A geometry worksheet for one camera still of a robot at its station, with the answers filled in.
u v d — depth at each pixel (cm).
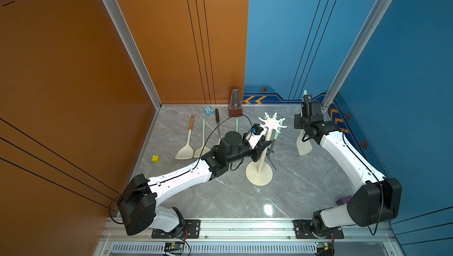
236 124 108
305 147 86
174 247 72
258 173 89
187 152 99
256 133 58
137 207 41
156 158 93
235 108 110
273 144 71
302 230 72
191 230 74
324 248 70
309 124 62
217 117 112
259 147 62
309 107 62
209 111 116
